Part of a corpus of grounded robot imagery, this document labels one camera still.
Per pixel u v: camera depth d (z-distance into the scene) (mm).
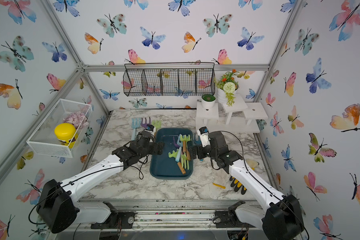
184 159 925
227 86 807
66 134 634
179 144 1001
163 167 913
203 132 696
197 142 1036
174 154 951
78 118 696
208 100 959
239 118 1190
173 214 769
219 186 845
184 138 1025
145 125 1145
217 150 594
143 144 624
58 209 391
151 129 720
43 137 643
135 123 1145
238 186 825
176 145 1009
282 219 385
